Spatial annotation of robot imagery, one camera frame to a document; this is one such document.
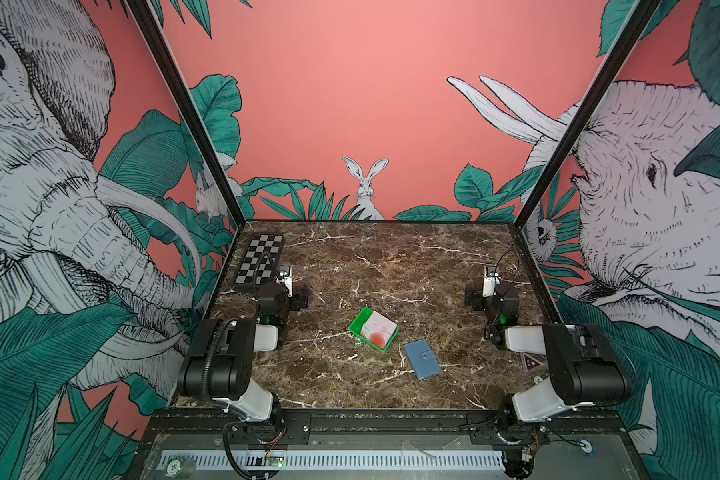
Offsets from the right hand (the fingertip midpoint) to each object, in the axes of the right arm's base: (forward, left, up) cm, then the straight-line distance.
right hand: (483, 278), depth 95 cm
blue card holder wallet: (-24, +21, -7) cm, 33 cm away
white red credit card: (-16, +34, -4) cm, 38 cm away
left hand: (-1, +62, +1) cm, 62 cm away
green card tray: (-14, +40, -4) cm, 43 cm away
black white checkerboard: (+9, +77, -5) cm, 78 cm away
